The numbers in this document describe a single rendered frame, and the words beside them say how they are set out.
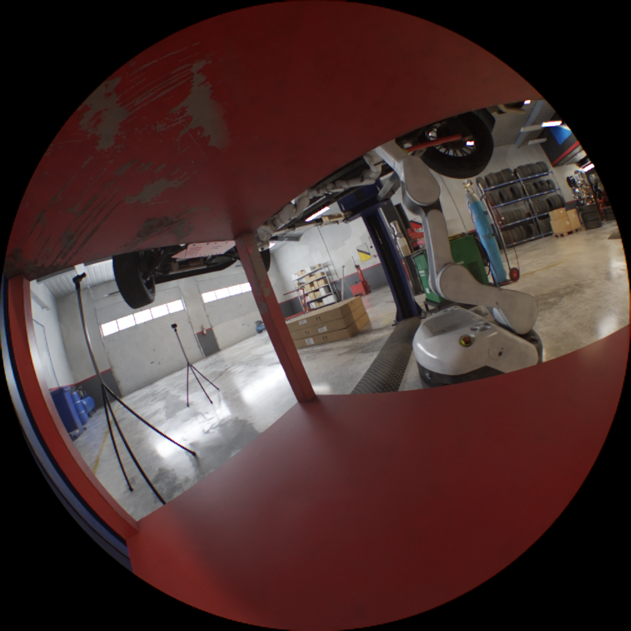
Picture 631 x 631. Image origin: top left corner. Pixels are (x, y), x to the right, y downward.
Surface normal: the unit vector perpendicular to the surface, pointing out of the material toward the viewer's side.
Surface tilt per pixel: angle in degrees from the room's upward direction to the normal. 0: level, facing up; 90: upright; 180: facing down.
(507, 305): 90
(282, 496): 0
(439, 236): 90
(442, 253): 90
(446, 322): 74
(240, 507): 0
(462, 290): 90
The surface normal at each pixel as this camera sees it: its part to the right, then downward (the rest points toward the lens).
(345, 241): -0.55, 0.28
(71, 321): 0.76, -0.24
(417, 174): -0.36, 0.21
